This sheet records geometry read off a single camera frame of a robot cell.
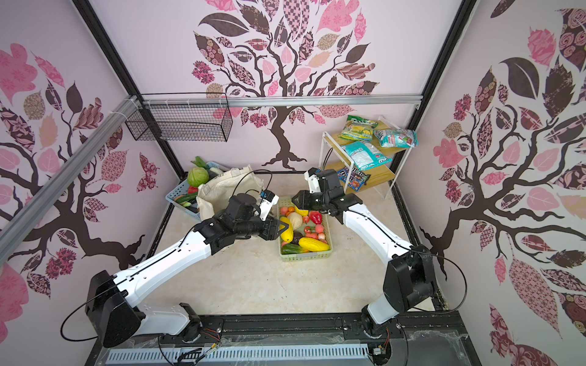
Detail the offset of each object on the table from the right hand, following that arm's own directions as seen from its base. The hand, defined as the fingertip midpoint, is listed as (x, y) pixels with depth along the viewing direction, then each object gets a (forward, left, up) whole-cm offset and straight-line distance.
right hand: (295, 197), depth 81 cm
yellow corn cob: (-12, -6, -15) cm, 20 cm away
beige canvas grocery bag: (+7, +33, -5) cm, 34 cm away
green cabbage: (+22, +45, -10) cm, 51 cm away
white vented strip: (-45, +38, -26) cm, 64 cm away
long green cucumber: (+12, +51, -15) cm, 54 cm away
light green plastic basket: (-5, -5, -19) cm, 20 cm away
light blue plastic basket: (+12, +58, -15) cm, 61 cm away
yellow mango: (-9, +3, -12) cm, 16 cm away
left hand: (-11, +5, -2) cm, 12 cm away
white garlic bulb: (+1, 0, -17) cm, 17 cm away
